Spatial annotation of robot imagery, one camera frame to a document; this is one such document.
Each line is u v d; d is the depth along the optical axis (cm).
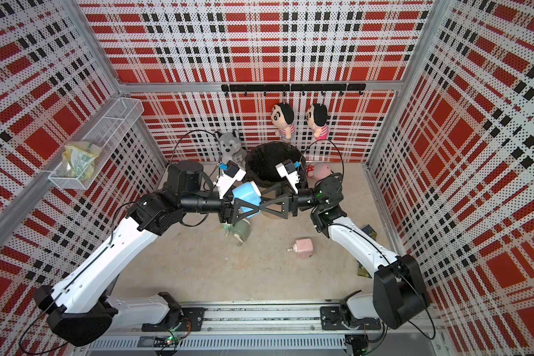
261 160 91
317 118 95
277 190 64
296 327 74
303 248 83
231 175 53
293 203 57
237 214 54
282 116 91
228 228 91
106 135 80
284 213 57
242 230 89
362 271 83
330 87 90
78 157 63
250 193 56
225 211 52
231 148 105
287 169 57
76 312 39
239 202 54
